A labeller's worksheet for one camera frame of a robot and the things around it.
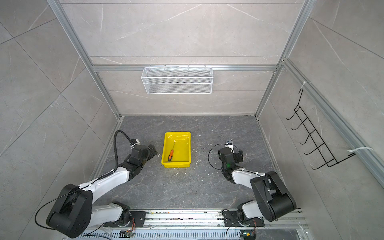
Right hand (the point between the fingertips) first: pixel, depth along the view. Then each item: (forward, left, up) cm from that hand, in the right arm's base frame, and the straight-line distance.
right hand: (232, 148), depth 92 cm
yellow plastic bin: (-1, +32, -6) cm, 33 cm away
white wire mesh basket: (+41, +34, +23) cm, 58 cm away
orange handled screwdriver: (-3, +39, -4) cm, 39 cm away
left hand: (0, +51, +4) cm, 52 cm away
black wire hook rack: (-20, -32, +24) cm, 45 cm away
